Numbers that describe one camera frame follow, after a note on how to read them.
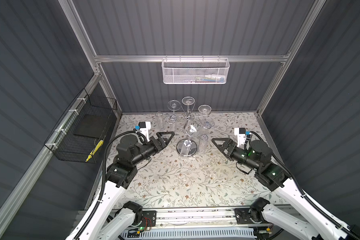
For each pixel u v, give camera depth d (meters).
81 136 0.73
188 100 0.81
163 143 0.56
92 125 0.78
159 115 0.91
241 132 0.63
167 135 0.59
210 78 0.91
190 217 0.75
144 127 0.60
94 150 0.68
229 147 0.59
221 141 0.62
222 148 0.58
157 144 0.56
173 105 0.77
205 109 0.79
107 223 0.53
